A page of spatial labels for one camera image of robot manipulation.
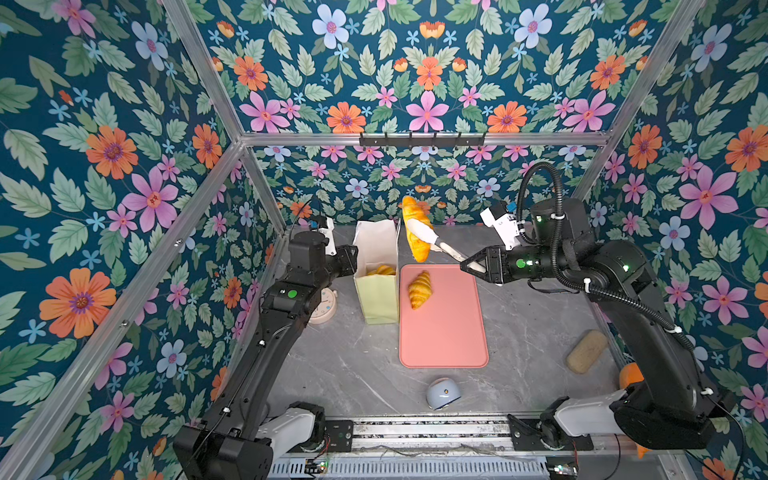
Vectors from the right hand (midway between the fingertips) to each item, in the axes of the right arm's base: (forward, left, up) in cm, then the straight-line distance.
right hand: (467, 261), depth 58 cm
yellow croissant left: (+18, +8, -37) cm, 42 cm away
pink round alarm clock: (+11, +38, -37) cm, 55 cm away
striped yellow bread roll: (+20, +20, -29) cm, 40 cm away
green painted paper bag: (+23, +21, -23) cm, 39 cm away
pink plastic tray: (+9, +2, -40) cm, 41 cm away
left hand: (+13, +24, -7) cm, 28 cm away
